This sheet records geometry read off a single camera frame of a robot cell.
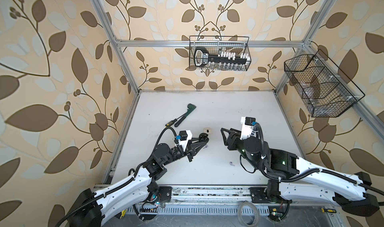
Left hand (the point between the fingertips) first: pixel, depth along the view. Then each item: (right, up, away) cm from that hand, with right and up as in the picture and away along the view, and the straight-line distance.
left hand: (205, 141), depth 66 cm
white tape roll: (+15, -34, +1) cm, 37 cm away
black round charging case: (-1, +2, +1) cm, 2 cm away
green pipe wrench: (-8, +15, +43) cm, 46 cm away
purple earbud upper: (+2, -9, +25) cm, 27 cm away
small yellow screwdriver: (+58, -33, +3) cm, 67 cm away
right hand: (+9, +4, -2) cm, 10 cm away
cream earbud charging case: (+3, 0, +30) cm, 30 cm away
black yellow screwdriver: (-21, +5, +35) cm, 41 cm away
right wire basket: (+60, +24, +8) cm, 65 cm away
